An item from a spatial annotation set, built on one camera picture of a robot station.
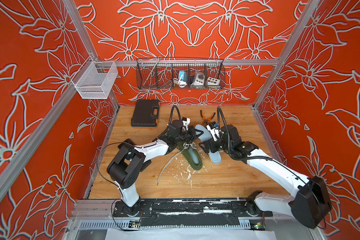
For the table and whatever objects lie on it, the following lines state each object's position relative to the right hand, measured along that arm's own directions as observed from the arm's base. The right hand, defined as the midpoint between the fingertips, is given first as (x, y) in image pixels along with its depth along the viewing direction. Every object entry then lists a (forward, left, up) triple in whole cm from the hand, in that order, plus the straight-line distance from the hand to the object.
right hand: (202, 141), depth 80 cm
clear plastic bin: (+35, +68, +16) cm, 78 cm away
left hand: (+4, -1, +2) cm, 5 cm away
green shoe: (-2, +6, -12) cm, 13 cm away
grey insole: (+4, -1, +1) cm, 4 cm away
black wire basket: (+45, +28, +13) cm, 55 cm away
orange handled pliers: (+27, -8, -14) cm, 31 cm away
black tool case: (+31, +39, -11) cm, 51 cm away
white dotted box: (+37, -8, +13) cm, 40 cm away
